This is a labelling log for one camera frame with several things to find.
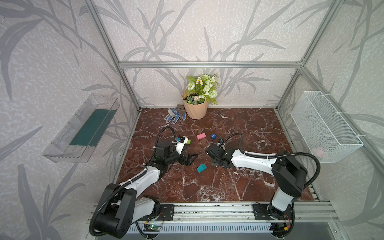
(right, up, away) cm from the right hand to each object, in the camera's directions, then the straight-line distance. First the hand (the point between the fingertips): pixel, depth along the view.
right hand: (216, 154), depth 90 cm
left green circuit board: (-33, -30, -20) cm, 49 cm away
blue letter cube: (-1, +10, +12) cm, 15 cm away
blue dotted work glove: (-32, +26, +25) cm, 48 cm away
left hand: (-14, +6, -7) cm, 16 cm away
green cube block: (-18, +6, +10) cm, 21 cm away
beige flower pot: (-13, +27, +14) cm, 33 cm away
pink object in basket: (+48, +6, -18) cm, 52 cm away
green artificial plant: (-7, +42, +3) cm, 43 cm away
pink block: (-10, +10, +12) cm, 19 cm away
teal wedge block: (-9, -7, -3) cm, 12 cm away
